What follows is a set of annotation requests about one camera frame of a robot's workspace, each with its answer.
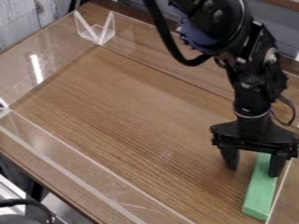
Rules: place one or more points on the green rectangular block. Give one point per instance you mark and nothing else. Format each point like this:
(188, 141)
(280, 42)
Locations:
(260, 190)

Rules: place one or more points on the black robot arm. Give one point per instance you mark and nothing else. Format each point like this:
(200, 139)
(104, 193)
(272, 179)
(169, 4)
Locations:
(219, 28)

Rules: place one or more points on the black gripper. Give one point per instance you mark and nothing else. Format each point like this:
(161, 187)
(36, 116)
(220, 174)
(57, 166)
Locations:
(255, 134)

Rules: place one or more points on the clear acrylic enclosure wall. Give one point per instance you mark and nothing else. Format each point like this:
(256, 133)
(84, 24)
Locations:
(105, 120)

